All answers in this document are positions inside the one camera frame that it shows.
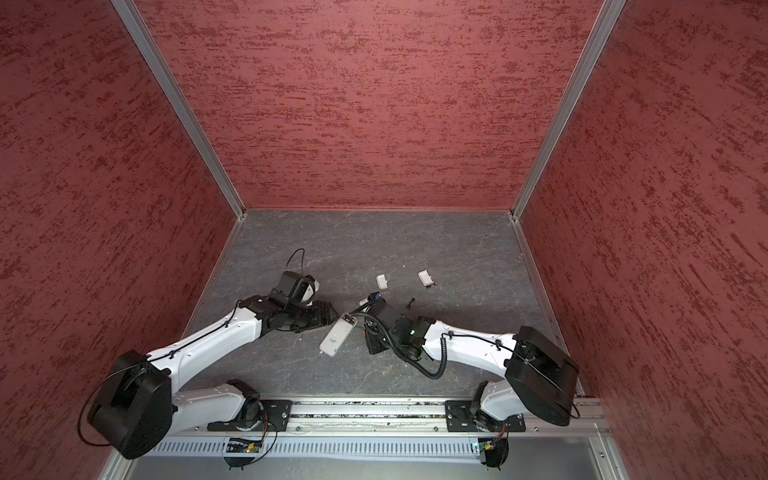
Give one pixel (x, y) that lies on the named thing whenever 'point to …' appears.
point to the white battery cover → (425, 278)
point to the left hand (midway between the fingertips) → (328, 324)
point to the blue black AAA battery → (410, 303)
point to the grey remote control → (338, 334)
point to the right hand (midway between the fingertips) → (368, 344)
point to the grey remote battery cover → (382, 282)
